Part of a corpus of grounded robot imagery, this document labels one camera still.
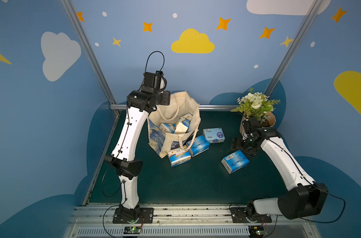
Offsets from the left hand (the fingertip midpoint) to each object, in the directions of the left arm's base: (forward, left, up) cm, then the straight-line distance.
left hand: (166, 93), depth 75 cm
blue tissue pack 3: (-21, -41, -33) cm, 57 cm away
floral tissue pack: (-3, 0, -25) cm, 25 cm away
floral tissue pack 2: (-7, -8, -20) cm, 23 cm away
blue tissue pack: (+2, -11, -23) cm, 25 cm away
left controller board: (-55, +14, -39) cm, 69 cm away
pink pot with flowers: (+5, -53, -11) cm, 54 cm away
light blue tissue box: (0, -31, -35) cm, 47 cm away
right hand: (-18, -41, -23) cm, 50 cm away
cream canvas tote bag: (-13, +4, -26) cm, 30 cm away
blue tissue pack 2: (-9, -21, -34) cm, 41 cm away
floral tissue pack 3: (-19, -6, -33) cm, 39 cm away
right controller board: (-54, -46, -39) cm, 82 cm away
